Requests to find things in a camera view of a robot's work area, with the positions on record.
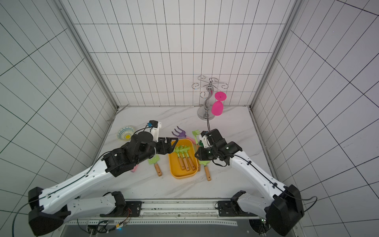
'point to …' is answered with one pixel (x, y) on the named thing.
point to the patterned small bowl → (125, 133)
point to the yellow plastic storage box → (177, 173)
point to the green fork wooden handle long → (207, 172)
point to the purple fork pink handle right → (182, 135)
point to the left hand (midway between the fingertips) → (169, 142)
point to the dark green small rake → (201, 143)
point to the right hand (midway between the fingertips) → (192, 156)
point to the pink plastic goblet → (217, 107)
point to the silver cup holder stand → (205, 112)
